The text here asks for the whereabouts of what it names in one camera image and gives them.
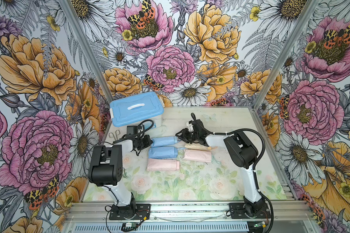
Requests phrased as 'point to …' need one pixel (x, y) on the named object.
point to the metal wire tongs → (115, 132)
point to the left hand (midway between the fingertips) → (152, 145)
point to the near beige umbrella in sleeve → (196, 146)
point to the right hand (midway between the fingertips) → (177, 138)
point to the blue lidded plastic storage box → (131, 111)
